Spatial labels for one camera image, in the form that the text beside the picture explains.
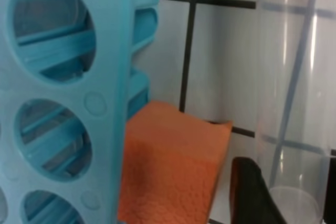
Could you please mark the blue test tube rack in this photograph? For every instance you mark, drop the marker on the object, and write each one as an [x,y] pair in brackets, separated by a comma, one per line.
[68,88]

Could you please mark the red-capped test tube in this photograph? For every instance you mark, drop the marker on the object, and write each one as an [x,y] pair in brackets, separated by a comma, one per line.
[296,104]

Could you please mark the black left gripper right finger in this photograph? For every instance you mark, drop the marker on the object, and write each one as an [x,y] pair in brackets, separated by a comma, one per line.
[329,215]

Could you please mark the orange foam cube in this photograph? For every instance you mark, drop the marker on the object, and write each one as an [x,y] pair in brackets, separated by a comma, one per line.
[171,166]

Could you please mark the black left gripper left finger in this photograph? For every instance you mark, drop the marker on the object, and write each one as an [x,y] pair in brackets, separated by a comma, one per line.
[249,198]

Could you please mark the grid patterned table mat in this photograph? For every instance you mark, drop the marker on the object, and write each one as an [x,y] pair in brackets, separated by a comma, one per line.
[204,61]

